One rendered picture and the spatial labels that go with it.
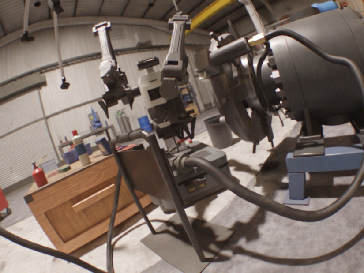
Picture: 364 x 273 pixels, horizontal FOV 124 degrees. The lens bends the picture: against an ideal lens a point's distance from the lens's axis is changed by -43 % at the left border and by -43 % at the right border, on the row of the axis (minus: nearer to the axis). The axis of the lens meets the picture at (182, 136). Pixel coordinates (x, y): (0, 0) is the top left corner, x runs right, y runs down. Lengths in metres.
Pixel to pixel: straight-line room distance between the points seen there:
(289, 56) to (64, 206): 1.39
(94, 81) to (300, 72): 9.31
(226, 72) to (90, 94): 8.70
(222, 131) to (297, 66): 1.31
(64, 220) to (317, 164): 1.32
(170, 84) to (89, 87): 8.94
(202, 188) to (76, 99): 8.60
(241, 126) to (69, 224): 1.13
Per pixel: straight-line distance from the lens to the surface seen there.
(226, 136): 1.93
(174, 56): 0.64
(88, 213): 1.11
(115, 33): 11.30
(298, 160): 0.80
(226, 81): 0.84
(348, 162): 0.81
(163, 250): 0.86
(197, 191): 1.06
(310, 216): 0.47
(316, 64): 0.81
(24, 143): 9.24
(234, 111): 0.86
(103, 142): 1.08
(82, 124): 8.92
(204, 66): 0.79
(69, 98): 9.20
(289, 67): 0.82
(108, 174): 1.07
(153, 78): 1.28
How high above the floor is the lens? 0.59
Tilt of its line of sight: 9 degrees down
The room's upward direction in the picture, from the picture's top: 19 degrees counter-clockwise
